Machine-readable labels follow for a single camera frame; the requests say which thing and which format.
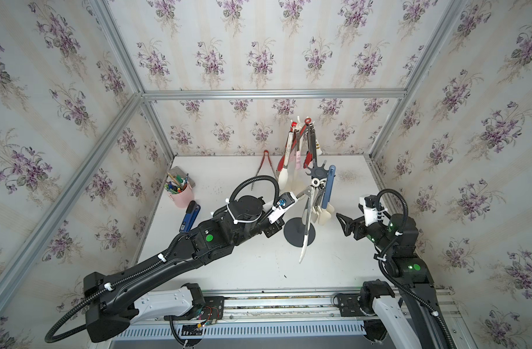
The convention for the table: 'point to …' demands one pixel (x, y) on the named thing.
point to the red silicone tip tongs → (308, 158)
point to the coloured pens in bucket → (177, 184)
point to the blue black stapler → (190, 217)
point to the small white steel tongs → (317, 145)
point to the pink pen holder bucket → (182, 199)
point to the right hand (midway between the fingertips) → (354, 210)
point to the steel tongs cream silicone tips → (318, 196)
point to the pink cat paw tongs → (298, 153)
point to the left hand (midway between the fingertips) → (286, 203)
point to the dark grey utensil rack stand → (300, 231)
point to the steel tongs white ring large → (283, 176)
